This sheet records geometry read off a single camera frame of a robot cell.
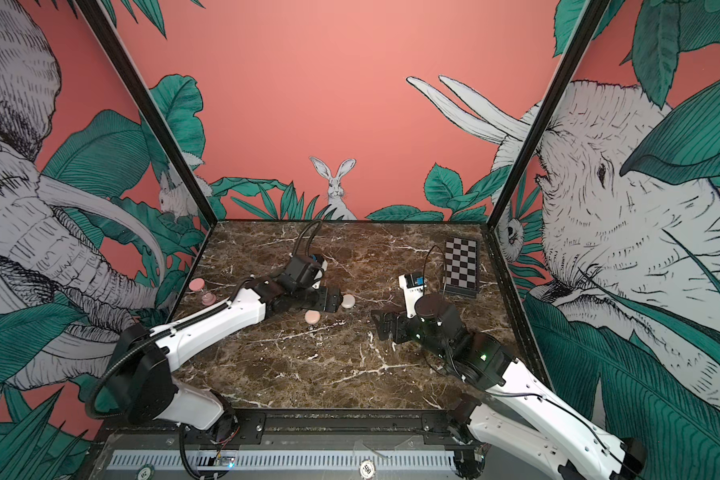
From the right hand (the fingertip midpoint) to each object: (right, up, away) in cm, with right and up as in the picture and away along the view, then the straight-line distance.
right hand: (385, 308), depth 67 cm
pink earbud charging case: (-22, -8, +24) cm, 33 cm away
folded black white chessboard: (+28, +6, +34) cm, 45 cm away
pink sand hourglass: (-57, +3, +23) cm, 62 cm away
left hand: (-14, +1, +15) cm, 21 cm away
